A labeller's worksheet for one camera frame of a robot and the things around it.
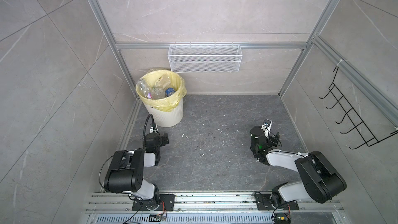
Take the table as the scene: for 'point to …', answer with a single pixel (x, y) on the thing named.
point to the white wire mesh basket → (204, 58)
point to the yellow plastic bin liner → (168, 104)
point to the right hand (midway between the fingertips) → (268, 128)
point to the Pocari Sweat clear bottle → (169, 91)
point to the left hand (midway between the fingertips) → (156, 130)
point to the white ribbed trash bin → (165, 118)
